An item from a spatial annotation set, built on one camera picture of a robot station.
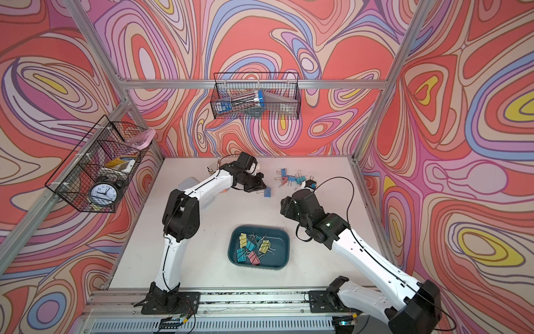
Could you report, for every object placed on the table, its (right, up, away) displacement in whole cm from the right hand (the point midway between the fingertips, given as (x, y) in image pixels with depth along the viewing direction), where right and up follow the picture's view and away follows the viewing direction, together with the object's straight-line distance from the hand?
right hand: (289, 209), depth 77 cm
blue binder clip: (-8, +5, +20) cm, 22 cm away
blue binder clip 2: (+4, +11, +30) cm, 32 cm away
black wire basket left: (-66, +14, -7) cm, 68 cm away
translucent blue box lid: (-51, +9, +31) cm, 60 cm away
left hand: (-8, +8, +18) cm, 21 cm away
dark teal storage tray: (-3, -14, +11) cm, 18 cm away
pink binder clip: (-14, -21, +5) cm, 25 cm away
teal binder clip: (-16, -16, +9) cm, 24 cm away
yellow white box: (-61, +17, -2) cm, 63 cm away
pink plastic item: (-61, +28, +9) cm, 68 cm away
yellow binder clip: (-18, -14, +7) cm, 24 cm away
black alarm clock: (-62, +7, -9) cm, 63 cm away
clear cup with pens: (-34, +15, +16) cm, 40 cm away
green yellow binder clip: (-9, -17, +7) cm, 21 cm away
